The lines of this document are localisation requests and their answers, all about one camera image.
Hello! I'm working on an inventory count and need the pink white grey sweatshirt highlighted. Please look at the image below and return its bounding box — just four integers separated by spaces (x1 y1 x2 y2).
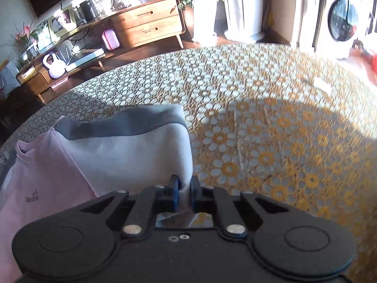
1 105 193 282

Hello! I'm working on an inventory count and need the white flat box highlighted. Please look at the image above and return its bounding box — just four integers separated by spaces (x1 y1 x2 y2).
65 48 105 72

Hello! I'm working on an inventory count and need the pink container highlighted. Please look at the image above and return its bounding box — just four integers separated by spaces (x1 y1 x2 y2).
102 29 120 50

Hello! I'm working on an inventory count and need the white kettlebell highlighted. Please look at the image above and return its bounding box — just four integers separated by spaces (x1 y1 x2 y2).
43 52 66 79

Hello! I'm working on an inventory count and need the wooden TV cabinet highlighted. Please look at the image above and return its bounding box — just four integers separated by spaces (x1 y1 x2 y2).
16 0 187 104

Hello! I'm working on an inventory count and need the white plant pot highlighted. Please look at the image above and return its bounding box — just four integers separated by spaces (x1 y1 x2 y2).
192 0 218 45

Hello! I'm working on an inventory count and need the black cylindrical speaker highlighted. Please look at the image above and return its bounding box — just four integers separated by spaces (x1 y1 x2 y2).
79 0 99 22

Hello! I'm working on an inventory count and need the white air conditioner column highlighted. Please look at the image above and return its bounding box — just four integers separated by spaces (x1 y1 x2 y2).
224 0 265 43

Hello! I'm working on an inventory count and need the red flower bouquet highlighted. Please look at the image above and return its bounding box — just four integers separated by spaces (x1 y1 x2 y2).
12 21 39 53

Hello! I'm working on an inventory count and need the white washing machine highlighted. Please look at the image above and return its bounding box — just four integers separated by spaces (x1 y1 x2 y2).
312 0 373 59

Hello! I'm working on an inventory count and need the gold picture frame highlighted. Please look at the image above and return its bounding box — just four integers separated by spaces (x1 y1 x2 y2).
48 6 77 37

